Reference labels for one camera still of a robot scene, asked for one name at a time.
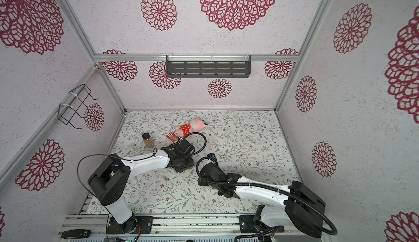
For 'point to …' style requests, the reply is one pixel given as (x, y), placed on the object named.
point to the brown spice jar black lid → (148, 141)
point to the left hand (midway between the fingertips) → (191, 166)
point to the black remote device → (76, 233)
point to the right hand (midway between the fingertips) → (197, 173)
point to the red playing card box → (172, 137)
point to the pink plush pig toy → (195, 125)
